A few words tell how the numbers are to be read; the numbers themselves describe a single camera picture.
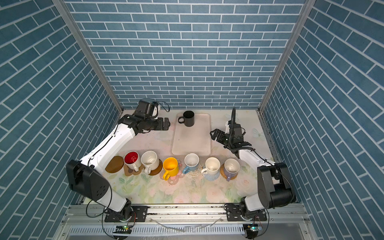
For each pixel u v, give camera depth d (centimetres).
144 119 61
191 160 87
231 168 88
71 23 75
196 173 87
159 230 77
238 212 74
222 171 88
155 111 67
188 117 105
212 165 87
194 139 103
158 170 88
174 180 85
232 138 70
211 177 86
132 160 89
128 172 87
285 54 89
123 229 72
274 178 48
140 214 74
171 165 88
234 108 124
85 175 41
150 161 89
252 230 71
